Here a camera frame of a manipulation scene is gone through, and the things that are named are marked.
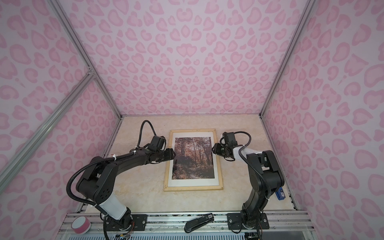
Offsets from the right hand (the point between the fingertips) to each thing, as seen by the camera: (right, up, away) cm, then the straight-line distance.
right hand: (215, 147), depth 96 cm
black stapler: (-13, -31, -27) cm, 43 cm away
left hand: (-26, -3, -3) cm, 27 cm away
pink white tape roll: (-65, -32, -28) cm, 77 cm away
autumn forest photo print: (-14, -7, -1) cm, 16 cm away
